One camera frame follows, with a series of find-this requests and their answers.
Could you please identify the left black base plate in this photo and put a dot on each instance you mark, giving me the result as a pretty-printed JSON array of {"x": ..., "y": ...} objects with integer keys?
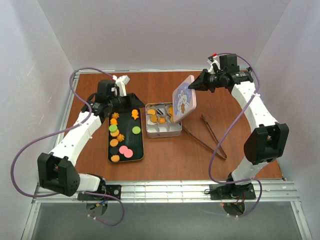
[{"x": 114, "y": 190}]

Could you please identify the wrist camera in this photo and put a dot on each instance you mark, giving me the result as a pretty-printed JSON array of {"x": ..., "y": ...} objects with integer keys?
[
  {"x": 113, "y": 88},
  {"x": 225, "y": 62}
]

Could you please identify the green topped sandwich cookie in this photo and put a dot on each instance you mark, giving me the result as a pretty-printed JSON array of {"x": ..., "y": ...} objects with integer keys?
[{"x": 113, "y": 130}]

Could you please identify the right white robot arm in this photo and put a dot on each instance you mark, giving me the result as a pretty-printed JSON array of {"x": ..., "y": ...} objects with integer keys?
[{"x": 268, "y": 137}]

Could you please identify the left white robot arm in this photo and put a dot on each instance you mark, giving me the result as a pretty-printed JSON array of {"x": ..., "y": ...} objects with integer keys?
[{"x": 56, "y": 169}]

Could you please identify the silver metal tongs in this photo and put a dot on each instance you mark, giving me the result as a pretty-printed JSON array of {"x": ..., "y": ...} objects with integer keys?
[{"x": 206, "y": 137}]

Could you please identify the pink sandwich cookie lower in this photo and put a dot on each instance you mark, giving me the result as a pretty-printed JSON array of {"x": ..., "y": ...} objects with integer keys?
[{"x": 128, "y": 153}]

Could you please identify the orange dotted round cookie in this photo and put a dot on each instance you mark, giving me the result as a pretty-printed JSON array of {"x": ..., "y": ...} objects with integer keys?
[{"x": 172, "y": 119}]

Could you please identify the orange fish cookie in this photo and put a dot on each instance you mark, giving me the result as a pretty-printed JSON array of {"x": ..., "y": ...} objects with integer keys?
[
  {"x": 135, "y": 114},
  {"x": 170, "y": 110}
]

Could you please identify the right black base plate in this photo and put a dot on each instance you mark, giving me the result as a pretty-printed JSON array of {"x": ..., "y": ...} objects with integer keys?
[{"x": 230, "y": 191}]

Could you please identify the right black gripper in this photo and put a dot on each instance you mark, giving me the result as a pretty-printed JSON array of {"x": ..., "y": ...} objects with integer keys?
[{"x": 207, "y": 80}]

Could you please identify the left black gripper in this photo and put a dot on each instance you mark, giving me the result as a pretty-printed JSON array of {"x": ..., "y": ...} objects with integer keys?
[{"x": 128, "y": 102}]

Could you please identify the orange waffle cookie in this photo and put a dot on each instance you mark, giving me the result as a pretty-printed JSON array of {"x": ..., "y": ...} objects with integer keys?
[{"x": 151, "y": 112}]

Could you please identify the black cookie tray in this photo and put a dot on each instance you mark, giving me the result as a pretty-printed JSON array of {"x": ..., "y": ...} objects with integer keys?
[{"x": 125, "y": 123}]

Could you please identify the orange flower cookie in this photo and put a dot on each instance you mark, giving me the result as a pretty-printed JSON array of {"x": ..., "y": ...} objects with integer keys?
[{"x": 120, "y": 137}]

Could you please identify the pink sandwich cookie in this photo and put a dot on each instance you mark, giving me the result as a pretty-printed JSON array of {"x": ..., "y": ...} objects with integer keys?
[
  {"x": 128, "y": 153},
  {"x": 123, "y": 149}
]

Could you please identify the pink sandwich cookie upper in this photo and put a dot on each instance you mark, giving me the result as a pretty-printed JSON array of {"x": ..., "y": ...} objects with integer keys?
[{"x": 123, "y": 149}]

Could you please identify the plain orange round cookie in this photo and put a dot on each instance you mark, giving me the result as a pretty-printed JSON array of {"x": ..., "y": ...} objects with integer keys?
[{"x": 113, "y": 142}]

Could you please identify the orange scalloped cookie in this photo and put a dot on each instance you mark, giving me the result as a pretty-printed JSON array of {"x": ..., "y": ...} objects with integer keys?
[{"x": 115, "y": 158}]

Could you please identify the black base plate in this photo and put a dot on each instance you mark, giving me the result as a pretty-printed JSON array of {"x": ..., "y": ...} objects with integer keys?
[
  {"x": 230, "y": 191},
  {"x": 114, "y": 190}
]

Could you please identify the orange star cookie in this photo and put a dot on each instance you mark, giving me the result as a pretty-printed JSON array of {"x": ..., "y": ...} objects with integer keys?
[{"x": 115, "y": 115}]

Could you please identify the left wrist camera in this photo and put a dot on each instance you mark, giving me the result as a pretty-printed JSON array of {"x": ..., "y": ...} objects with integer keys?
[{"x": 113, "y": 88}]

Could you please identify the black sandwich cookie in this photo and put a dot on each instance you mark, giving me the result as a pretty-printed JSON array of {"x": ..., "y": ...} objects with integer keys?
[{"x": 114, "y": 150}]

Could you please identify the orange bear cookie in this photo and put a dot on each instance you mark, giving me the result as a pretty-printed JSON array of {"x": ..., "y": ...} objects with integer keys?
[{"x": 154, "y": 118}]

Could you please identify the silver tin lid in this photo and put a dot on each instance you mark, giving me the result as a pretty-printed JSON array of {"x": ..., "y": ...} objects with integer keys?
[{"x": 184, "y": 100}]

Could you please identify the silver cookie tin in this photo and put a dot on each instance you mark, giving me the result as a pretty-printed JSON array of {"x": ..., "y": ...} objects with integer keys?
[{"x": 156, "y": 130}]

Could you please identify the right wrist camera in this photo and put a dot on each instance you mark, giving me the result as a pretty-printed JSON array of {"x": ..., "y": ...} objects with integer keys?
[{"x": 225, "y": 62}]

